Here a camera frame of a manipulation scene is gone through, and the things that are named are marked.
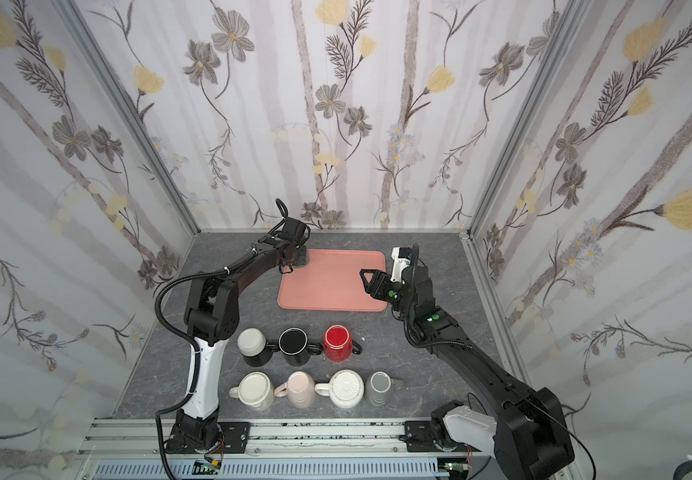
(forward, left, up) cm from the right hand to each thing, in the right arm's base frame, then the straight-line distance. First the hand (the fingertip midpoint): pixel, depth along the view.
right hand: (363, 267), depth 76 cm
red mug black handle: (-14, +5, -18) cm, 23 cm away
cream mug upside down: (-27, +26, -19) cm, 42 cm away
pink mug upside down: (-27, +15, -16) cm, 35 cm away
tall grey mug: (+13, +18, -14) cm, 27 cm away
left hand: (+20, +23, -19) cm, 36 cm away
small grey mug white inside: (-26, -6, -15) cm, 30 cm away
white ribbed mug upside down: (-26, +3, -17) cm, 31 cm away
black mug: (-14, +18, -18) cm, 29 cm away
